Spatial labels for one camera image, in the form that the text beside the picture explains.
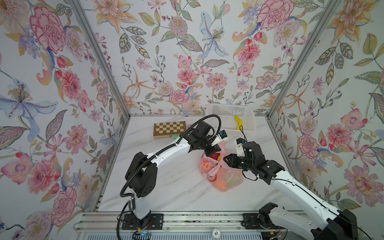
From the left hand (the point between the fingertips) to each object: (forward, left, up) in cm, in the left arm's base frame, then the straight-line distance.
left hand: (221, 148), depth 81 cm
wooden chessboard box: (+26, +34, -17) cm, 46 cm away
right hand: (-4, -1, -2) cm, 5 cm away
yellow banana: (+33, -21, -16) cm, 42 cm away
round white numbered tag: (-37, +6, -11) cm, 39 cm away
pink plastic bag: (-13, -1, -10) cm, 16 cm away
